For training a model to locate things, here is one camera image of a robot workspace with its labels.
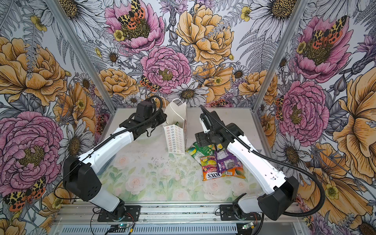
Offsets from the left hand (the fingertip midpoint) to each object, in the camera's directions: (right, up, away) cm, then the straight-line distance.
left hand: (167, 119), depth 84 cm
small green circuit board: (-19, -51, -12) cm, 56 cm away
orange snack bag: (+40, -30, +2) cm, 50 cm away
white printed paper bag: (+5, -5, -5) cm, 9 cm away
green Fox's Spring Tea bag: (+7, -3, -6) cm, 10 cm away
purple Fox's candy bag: (+34, -24, +4) cm, 42 cm away
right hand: (+20, -11, -8) cm, 25 cm away
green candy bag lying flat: (+17, -21, +10) cm, 29 cm away
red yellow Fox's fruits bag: (+24, -27, +4) cm, 36 cm away
